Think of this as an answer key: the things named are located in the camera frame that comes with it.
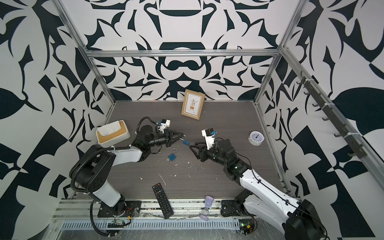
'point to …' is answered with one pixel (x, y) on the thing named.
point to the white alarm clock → (256, 138)
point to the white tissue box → (112, 133)
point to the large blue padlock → (172, 157)
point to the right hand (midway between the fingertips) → (193, 145)
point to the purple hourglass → (205, 213)
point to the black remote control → (162, 201)
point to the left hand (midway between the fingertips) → (184, 132)
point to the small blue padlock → (186, 142)
